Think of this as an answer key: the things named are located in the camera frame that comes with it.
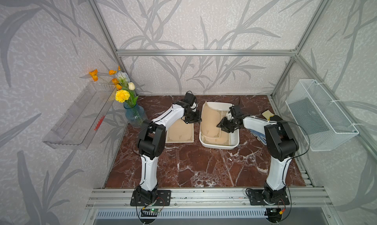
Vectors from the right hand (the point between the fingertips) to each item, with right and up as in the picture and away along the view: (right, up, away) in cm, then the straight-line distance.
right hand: (218, 125), depth 99 cm
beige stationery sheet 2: (-26, -4, 0) cm, 27 cm away
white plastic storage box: (+10, -6, -5) cm, 13 cm away
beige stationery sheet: (-4, +4, +10) cm, 11 cm away
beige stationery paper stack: (+4, -7, -4) cm, 9 cm away
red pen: (-58, +5, -33) cm, 67 cm away
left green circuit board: (-37, -40, -27) cm, 60 cm away
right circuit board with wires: (+23, -39, -29) cm, 54 cm away
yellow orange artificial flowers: (-53, +20, -21) cm, 60 cm away
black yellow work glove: (+39, +6, +7) cm, 40 cm away
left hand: (-12, +4, -5) cm, 13 cm away
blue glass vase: (-54, +8, -5) cm, 55 cm away
